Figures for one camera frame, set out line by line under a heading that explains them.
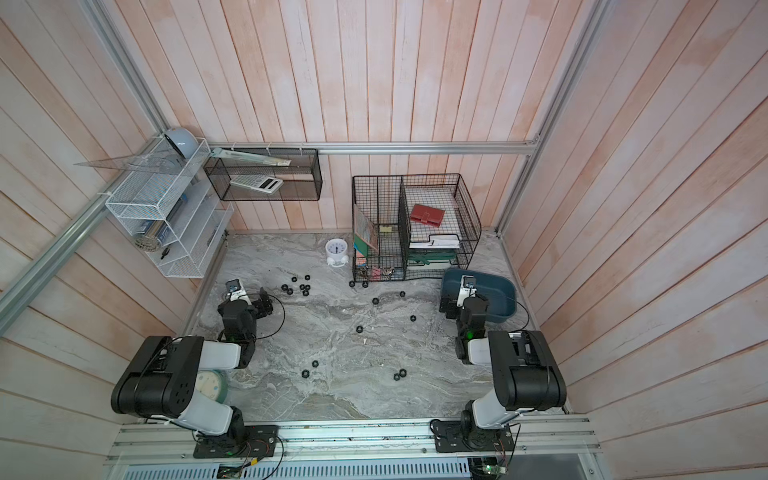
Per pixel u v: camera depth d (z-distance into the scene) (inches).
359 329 36.5
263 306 33.6
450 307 33.6
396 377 33.0
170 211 29.1
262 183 38.6
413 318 37.5
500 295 39.8
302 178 42.2
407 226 40.1
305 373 33.1
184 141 32.8
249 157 36.5
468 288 31.4
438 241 36.8
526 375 17.9
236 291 30.9
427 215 37.5
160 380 17.8
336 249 43.6
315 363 33.8
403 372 33.0
